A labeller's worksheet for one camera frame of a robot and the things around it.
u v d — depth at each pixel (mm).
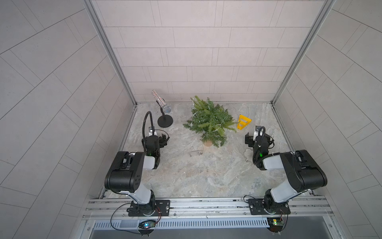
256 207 709
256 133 793
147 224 647
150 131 773
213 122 679
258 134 774
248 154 859
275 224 677
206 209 719
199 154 867
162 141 828
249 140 831
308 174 451
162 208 709
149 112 684
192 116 738
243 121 1053
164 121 1041
